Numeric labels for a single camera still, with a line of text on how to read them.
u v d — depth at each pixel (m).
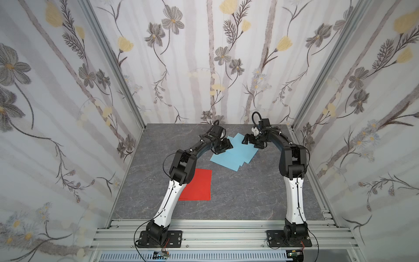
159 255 0.71
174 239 0.74
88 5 0.68
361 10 0.69
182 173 0.65
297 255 0.72
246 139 1.01
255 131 1.01
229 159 0.99
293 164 0.64
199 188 0.92
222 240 0.75
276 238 0.74
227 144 0.96
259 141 0.95
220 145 0.95
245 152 1.06
